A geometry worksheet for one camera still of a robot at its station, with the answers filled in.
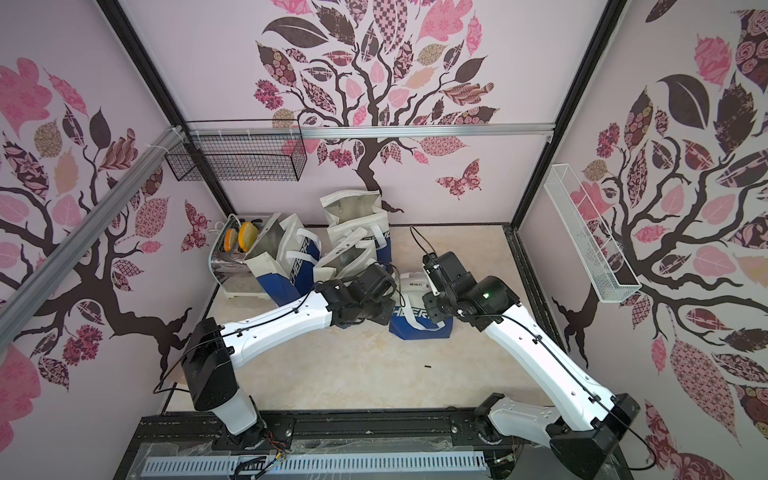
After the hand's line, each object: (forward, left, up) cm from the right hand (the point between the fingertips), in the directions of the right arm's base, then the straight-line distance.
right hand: (440, 305), depth 72 cm
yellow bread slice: (+28, +57, -2) cm, 64 cm away
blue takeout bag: (+15, +42, +2) cm, 44 cm away
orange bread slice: (+25, +62, -2) cm, 67 cm away
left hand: (+3, +14, -9) cm, 17 cm away
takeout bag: (+34, +27, +1) cm, 43 cm away
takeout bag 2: (0, +7, -7) cm, 10 cm away
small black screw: (-7, +2, -23) cm, 24 cm away
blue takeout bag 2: (+15, +21, +3) cm, 26 cm away
